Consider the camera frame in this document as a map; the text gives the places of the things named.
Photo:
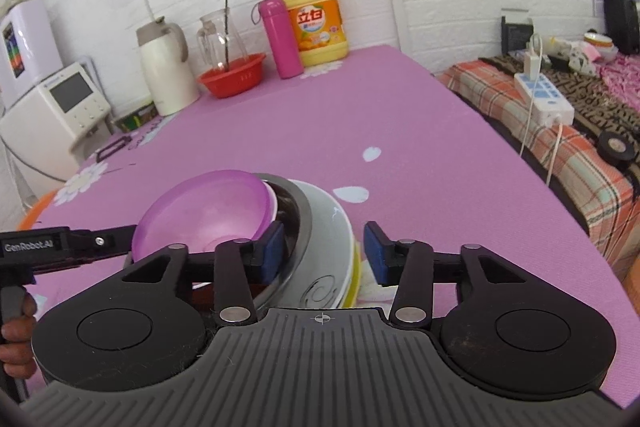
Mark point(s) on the black tape roll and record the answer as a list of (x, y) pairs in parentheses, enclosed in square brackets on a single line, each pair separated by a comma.
[(615, 150)]

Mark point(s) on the orange stool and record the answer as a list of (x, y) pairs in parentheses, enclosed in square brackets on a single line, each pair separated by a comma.
[(34, 213)]

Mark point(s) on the person's left hand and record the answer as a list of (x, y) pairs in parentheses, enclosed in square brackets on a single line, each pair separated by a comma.
[(16, 355)]

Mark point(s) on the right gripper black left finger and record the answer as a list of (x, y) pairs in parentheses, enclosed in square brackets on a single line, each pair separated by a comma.
[(239, 264)]

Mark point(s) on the large white floral plate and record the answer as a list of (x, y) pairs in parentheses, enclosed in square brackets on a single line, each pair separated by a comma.
[(329, 274)]

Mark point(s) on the black box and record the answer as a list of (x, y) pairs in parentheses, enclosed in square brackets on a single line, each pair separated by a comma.
[(517, 27)]

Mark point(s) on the stacked bowls on side table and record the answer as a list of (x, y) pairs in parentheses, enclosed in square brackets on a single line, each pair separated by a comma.
[(601, 47)]

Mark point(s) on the dark stirring stick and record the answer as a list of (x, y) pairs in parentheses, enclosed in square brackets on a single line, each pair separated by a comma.
[(226, 36)]

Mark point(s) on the purple floral tablecloth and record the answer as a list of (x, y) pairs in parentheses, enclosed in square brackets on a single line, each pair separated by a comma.
[(409, 154)]

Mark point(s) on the white charger plug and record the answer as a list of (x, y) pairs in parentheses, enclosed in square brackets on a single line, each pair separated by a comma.
[(532, 64)]

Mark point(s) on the green instant noodle cup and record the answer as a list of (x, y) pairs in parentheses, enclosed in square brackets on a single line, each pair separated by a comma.
[(137, 118)]

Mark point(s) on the red plastic basket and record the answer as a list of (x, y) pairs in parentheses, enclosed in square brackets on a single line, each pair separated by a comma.
[(242, 76)]

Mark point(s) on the white blue power strip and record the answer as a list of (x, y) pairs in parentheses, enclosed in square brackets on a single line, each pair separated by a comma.
[(549, 106)]

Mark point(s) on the pink thermos bottle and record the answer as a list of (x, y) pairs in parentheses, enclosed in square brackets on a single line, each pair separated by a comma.
[(273, 15)]

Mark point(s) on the red and white ceramic bowl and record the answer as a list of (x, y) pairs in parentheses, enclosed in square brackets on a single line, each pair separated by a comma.
[(229, 204)]

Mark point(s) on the clear glass pitcher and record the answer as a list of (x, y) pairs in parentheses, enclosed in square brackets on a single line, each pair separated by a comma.
[(211, 40)]

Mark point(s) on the brown patterned cloth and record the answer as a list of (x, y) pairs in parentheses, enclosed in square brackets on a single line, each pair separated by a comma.
[(596, 109)]

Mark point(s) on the stainless steel bowl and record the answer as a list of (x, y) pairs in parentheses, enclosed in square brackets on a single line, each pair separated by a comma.
[(294, 212)]

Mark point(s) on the white thermos jug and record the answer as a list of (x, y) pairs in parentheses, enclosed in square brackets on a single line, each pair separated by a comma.
[(164, 57)]

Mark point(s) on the black speaker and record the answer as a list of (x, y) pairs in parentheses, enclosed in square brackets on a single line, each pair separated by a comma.
[(622, 25)]

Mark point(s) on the white purple water purifier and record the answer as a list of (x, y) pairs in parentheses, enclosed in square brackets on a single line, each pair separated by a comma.
[(29, 53)]

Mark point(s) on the translucent purple plastic bowl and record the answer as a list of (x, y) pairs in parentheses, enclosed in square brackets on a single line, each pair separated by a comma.
[(169, 220)]

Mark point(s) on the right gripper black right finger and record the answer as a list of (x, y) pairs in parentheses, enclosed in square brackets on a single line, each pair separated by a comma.
[(406, 264)]

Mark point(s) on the white countertop appliance with screen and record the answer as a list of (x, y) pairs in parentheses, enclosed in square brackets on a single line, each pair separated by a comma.
[(55, 127)]

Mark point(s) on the plaid orange blanket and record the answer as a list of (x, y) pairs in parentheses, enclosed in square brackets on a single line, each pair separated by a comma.
[(603, 200)]

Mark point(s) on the yellow dish soap bottle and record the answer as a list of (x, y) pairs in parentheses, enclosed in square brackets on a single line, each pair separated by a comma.
[(318, 30)]

